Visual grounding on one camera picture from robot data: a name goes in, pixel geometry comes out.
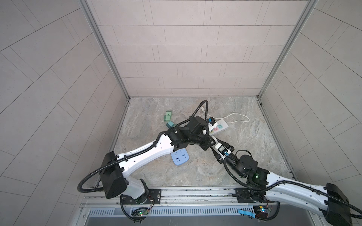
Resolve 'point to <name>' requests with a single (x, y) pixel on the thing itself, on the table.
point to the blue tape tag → (247, 213)
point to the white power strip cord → (233, 121)
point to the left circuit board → (139, 212)
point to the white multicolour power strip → (221, 125)
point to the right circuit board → (261, 211)
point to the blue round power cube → (180, 156)
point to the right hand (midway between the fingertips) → (213, 142)
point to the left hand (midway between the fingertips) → (216, 141)
